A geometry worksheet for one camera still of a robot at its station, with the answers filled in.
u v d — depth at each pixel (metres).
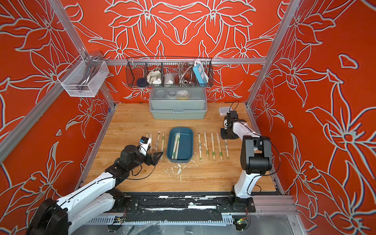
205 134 1.00
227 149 0.93
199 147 0.94
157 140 0.98
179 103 1.01
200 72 0.87
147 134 1.01
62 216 0.40
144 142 0.71
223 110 1.14
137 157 0.65
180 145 0.95
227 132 0.83
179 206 0.73
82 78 0.83
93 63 0.85
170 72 0.96
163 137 1.00
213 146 0.95
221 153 0.91
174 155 0.90
